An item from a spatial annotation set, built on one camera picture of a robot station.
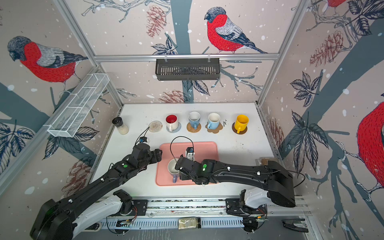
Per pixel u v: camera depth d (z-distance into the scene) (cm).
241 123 98
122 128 99
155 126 107
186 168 55
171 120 104
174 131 104
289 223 67
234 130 103
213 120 98
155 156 75
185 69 107
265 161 85
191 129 105
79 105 78
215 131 104
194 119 101
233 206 73
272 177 47
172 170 86
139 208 73
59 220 39
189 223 66
